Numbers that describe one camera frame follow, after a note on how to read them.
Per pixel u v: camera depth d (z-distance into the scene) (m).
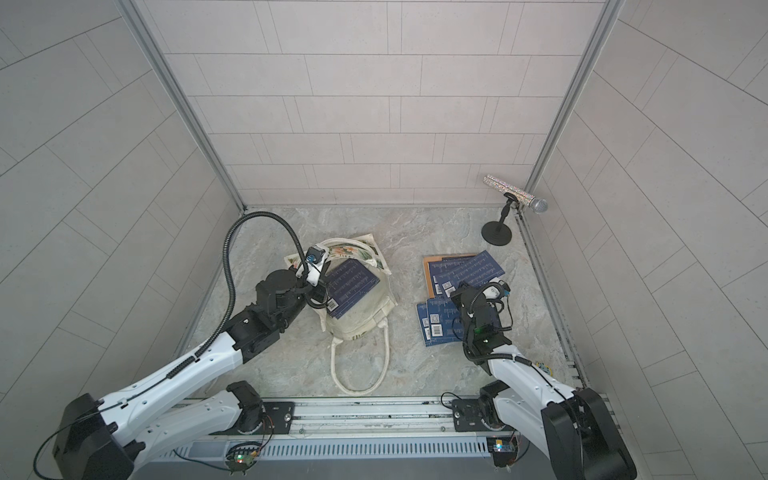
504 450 0.68
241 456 0.64
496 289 0.72
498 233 1.08
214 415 0.56
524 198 0.89
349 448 0.68
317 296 0.66
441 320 0.83
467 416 0.71
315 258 0.61
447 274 0.91
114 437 0.38
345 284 0.93
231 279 0.51
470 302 0.62
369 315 0.86
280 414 0.71
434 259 0.97
